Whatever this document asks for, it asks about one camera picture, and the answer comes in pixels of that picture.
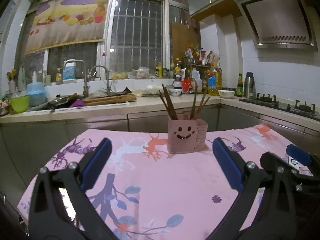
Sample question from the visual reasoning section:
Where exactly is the brown wooden chopstick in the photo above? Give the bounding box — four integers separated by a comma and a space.
190, 86, 197, 120
162, 84, 178, 120
194, 97, 209, 120
193, 88, 208, 120
163, 87, 178, 120
159, 90, 173, 120

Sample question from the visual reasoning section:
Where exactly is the steel kitchen faucet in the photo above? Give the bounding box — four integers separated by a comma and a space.
62, 59, 90, 98

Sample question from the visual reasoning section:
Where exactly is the barred kitchen window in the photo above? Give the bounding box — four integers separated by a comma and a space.
109, 0, 162, 72

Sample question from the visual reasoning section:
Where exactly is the smartphone with lit screen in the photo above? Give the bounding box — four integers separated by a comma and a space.
59, 188, 76, 221

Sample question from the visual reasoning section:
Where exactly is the black gas stove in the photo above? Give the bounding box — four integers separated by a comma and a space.
240, 93, 319, 121

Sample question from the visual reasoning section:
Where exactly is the steel thermos kettle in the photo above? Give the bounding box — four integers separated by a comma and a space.
244, 72, 256, 99

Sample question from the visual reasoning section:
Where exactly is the green glass bottle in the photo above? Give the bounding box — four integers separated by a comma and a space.
236, 73, 243, 97

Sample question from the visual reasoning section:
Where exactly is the pink patterned tablecloth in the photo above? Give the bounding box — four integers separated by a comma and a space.
17, 124, 315, 240

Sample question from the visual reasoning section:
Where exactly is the white ceramic bowl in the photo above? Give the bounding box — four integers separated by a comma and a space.
218, 90, 235, 99

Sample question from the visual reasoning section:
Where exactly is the pink smiley utensil holder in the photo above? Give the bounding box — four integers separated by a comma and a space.
167, 114, 208, 154

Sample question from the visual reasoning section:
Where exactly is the black pan with lid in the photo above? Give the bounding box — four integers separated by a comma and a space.
47, 93, 83, 110

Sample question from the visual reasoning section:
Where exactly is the green plastic bowl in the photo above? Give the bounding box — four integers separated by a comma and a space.
9, 95, 30, 113

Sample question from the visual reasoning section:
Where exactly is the yellow cooking oil bottle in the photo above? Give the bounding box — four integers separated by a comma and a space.
208, 62, 222, 96

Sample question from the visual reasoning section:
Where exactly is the wooden cutting board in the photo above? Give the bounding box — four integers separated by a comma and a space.
82, 94, 137, 106

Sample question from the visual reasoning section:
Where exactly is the blue plastic container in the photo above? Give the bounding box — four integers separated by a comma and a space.
27, 82, 47, 107

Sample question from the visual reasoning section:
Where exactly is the white plastic jug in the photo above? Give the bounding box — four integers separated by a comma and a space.
191, 69, 202, 93

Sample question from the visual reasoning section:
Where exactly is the red snack packet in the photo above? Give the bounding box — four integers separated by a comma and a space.
181, 78, 194, 94

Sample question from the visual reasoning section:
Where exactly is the steel range hood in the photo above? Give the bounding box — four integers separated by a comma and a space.
233, 0, 317, 50

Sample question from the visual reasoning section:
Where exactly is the small patterned bowl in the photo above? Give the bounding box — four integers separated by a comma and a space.
169, 88, 182, 96

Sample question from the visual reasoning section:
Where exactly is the fruit pattern window blind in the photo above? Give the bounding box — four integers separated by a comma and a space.
25, 0, 108, 54

